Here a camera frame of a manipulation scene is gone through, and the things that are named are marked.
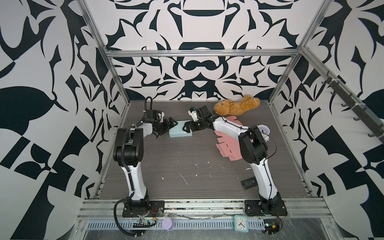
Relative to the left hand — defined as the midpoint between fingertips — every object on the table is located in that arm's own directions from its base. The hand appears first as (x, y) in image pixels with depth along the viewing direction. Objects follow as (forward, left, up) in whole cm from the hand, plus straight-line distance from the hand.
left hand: (172, 123), depth 100 cm
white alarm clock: (-5, -61, -3) cm, 62 cm away
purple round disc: (-55, -1, +4) cm, 55 cm away
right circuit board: (-57, -48, -6) cm, 75 cm away
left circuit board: (-53, +12, -8) cm, 55 cm away
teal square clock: (-55, -33, -3) cm, 65 cm away
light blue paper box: (-6, -4, -1) cm, 7 cm away
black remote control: (-38, -42, -5) cm, 57 cm away
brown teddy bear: (+10, -37, +4) cm, 39 cm away
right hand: (-3, -10, +2) cm, 11 cm away
